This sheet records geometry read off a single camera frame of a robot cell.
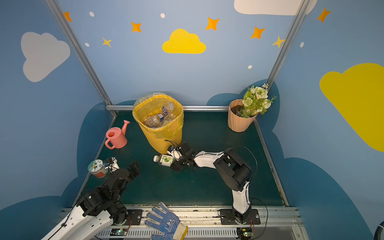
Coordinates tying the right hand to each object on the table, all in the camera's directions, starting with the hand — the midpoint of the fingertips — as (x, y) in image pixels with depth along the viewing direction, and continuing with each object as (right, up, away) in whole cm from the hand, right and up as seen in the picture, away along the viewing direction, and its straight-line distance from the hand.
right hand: (176, 160), depth 93 cm
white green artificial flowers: (+51, +37, 0) cm, 63 cm away
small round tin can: (-43, -2, -11) cm, 45 cm away
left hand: (-20, 0, -17) cm, 26 cm away
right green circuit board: (+36, -31, -21) cm, 52 cm away
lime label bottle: (-7, +1, -2) cm, 7 cm away
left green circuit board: (-25, -30, -22) cm, 45 cm away
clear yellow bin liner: (-1, +19, -14) cm, 24 cm away
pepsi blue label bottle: (-17, +24, -2) cm, 30 cm away
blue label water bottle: (-12, +26, +2) cm, 29 cm away
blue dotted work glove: (-1, -27, -21) cm, 34 cm away
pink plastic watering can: (-38, +15, 0) cm, 41 cm away
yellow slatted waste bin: (-3, +32, 0) cm, 32 cm away
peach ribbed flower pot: (+41, +24, +9) cm, 48 cm away
